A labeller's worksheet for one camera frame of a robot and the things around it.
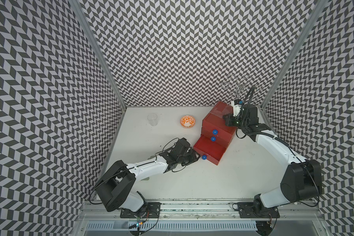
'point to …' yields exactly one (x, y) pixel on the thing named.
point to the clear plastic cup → (152, 119)
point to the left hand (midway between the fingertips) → (199, 158)
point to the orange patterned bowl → (187, 121)
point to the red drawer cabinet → (215, 135)
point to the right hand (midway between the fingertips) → (224, 119)
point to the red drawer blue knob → (215, 132)
